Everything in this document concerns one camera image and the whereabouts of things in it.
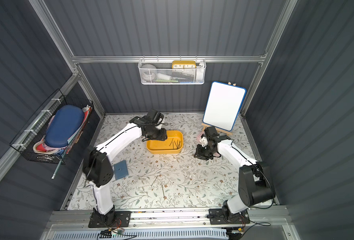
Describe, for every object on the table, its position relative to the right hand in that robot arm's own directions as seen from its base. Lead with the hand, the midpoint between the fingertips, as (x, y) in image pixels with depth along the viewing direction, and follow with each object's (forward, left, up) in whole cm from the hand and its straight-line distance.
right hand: (199, 155), depth 87 cm
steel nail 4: (+15, +18, -9) cm, 25 cm away
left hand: (+8, +20, +6) cm, 22 cm away
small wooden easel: (+2, -4, +20) cm, 21 cm away
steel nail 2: (+13, +15, -9) cm, 22 cm away
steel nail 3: (+13, +12, -9) cm, 20 cm away
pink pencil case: (+18, -2, -7) cm, 19 cm away
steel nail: (-18, +21, -9) cm, 29 cm away
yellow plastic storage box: (+13, +16, -9) cm, 22 cm away
